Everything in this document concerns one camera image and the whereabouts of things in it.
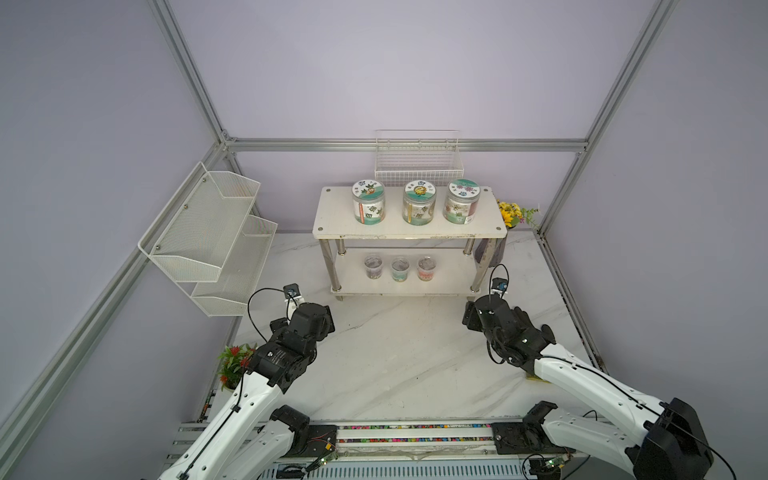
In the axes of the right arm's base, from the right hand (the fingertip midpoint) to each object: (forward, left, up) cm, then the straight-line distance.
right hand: (478, 310), depth 84 cm
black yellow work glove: (-24, -3, +16) cm, 29 cm away
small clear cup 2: (+16, +22, 0) cm, 28 cm away
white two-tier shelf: (+29, +41, -2) cm, 50 cm away
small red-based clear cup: (+16, +14, 0) cm, 21 cm away
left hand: (-4, +48, +5) cm, 48 cm away
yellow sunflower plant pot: (+26, -13, +13) cm, 32 cm away
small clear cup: (+18, +31, 0) cm, 36 cm away
